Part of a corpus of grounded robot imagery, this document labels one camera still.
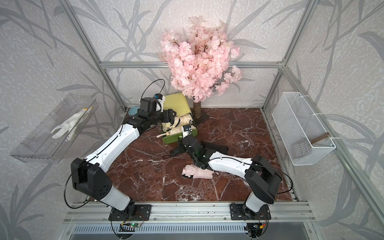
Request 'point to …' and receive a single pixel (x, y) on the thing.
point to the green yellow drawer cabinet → (177, 103)
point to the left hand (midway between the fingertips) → (171, 112)
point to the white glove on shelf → (71, 126)
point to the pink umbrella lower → (193, 171)
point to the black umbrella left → (180, 149)
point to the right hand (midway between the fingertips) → (179, 138)
